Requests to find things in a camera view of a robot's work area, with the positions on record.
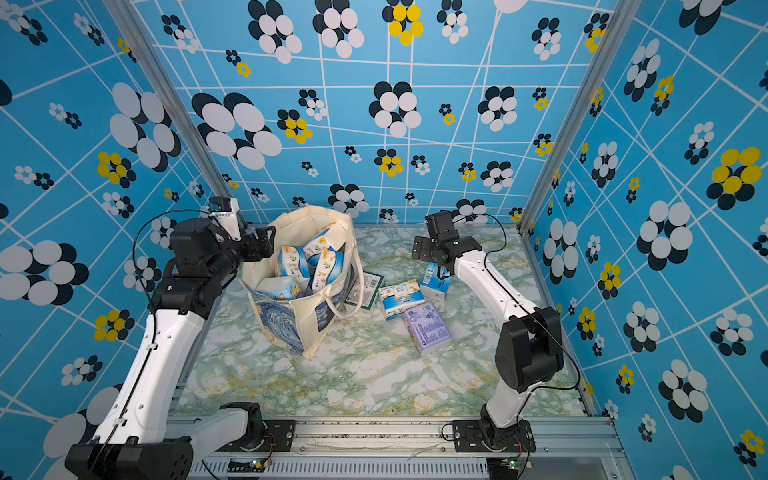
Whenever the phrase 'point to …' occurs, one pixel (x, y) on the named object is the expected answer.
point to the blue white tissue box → (330, 266)
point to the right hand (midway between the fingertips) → (436, 248)
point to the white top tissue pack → (280, 288)
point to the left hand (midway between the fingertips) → (263, 226)
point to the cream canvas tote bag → (311, 277)
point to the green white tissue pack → (372, 284)
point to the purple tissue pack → (427, 328)
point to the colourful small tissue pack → (400, 296)
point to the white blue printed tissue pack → (293, 262)
